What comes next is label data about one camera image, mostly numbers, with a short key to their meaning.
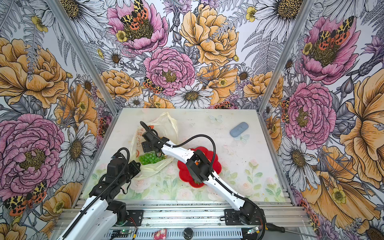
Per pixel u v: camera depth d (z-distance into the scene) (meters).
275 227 0.70
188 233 0.62
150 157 0.91
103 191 0.54
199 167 0.66
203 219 0.76
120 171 0.62
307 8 0.72
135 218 0.74
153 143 0.79
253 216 0.66
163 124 0.94
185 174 0.85
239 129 1.08
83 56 0.89
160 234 0.68
